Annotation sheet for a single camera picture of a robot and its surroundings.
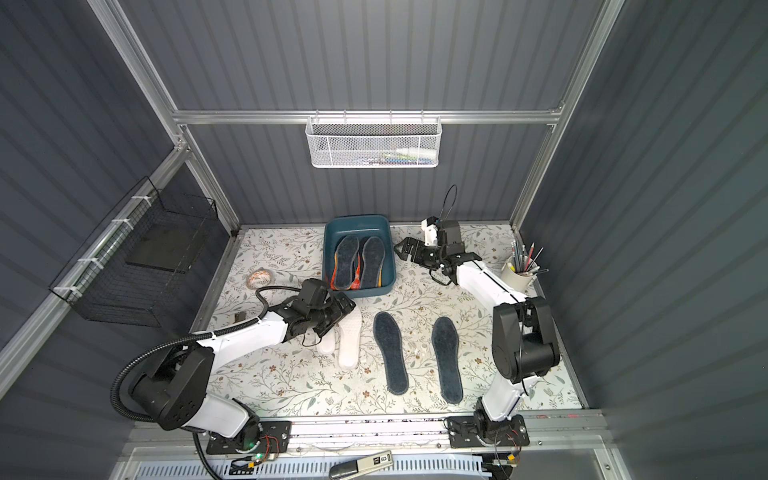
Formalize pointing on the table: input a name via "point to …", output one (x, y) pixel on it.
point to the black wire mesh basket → (132, 268)
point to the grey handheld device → (346, 469)
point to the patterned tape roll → (257, 278)
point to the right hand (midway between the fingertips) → (409, 250)
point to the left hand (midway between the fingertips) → (351, 314)
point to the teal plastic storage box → (361, 226)
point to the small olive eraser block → (239, 317)
